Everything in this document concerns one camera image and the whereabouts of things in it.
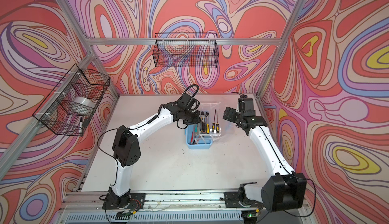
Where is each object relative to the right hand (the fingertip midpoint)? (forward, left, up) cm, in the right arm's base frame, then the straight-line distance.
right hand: (232, 117), depth 82 cm
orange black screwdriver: (-3, +10, -5) cm, 12 cm away
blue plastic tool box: (-8, +21, -10) cm, 25 cm away
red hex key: (0, +23, -18) cm, 29 cm away
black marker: (-7, +76, +7) cm, 77 cm away
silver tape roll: (+3, +75, +13) cm, 76 cm away
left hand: (+2, +15, -4) cm, 16 cm away
